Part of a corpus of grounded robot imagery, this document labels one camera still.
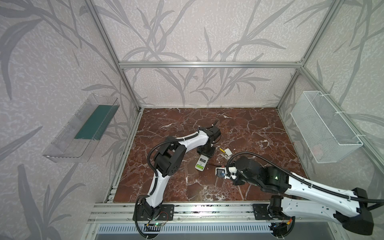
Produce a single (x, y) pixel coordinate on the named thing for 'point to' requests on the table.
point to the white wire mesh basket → (327, 137)
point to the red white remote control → (201, 162)
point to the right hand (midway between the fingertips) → (226, 161)
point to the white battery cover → (228, 152)
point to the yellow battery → (222, 150)
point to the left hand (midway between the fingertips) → (209, 151)
